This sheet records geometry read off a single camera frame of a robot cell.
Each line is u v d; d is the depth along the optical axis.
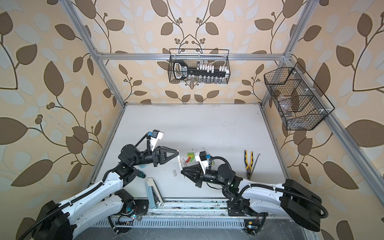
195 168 0.64
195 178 0.64
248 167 0.87
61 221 0.40
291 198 0.47
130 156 0.55
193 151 0.94
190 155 0.92
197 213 0.74
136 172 0.59
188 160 0.89
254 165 0.89
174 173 0.87
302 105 0.72
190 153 0.93
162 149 0.62
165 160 0.62
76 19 0.77
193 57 0.91
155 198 0.75
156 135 0.62
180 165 0.65
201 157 0.61
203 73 0.83
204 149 0.96
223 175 0.56
